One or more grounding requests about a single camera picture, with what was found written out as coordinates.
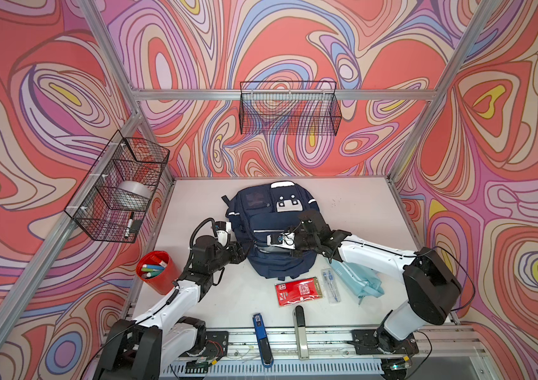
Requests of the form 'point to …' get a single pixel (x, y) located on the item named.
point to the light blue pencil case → (362, 282)
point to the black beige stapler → (301, 332)
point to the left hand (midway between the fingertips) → (249, 244)
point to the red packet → (302, 290)
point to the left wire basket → (112, 199)
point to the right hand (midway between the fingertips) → (277, 245)
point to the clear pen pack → (331, 285)
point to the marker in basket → (129, 225)
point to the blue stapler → (263, 343)
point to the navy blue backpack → (255, 211)
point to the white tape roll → (137, 188)
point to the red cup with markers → (157, 271)
